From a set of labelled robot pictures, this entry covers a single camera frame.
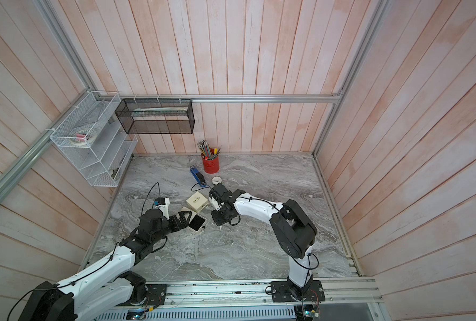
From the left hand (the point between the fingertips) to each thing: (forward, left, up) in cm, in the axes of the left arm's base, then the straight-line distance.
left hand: (185, 217), depth 85 cm
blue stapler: (+26, -2, -3) cm, 26 cm away
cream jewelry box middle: (+11, -3, -5) cm, 12 cm away
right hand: (+2, -14, -5) cm, 15 cm away
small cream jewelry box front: (+1, -4, -6) cm, 7 cm away
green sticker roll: (+25, -12, -7) cm, 29 cm away
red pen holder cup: (+32, -9, -2) cm, 33 cm away
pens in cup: (+36, -8, +2) cm, 37 cm away
